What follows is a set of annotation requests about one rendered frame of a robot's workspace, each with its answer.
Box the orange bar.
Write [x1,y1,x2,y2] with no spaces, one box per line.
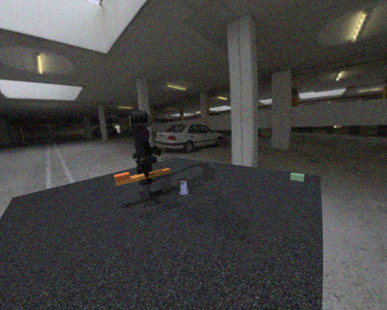
[114,168,171,186]

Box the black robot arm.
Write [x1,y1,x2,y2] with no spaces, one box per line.
[129,110,161,184]

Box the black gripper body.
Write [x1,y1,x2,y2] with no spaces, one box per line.
[132,141,157,166]

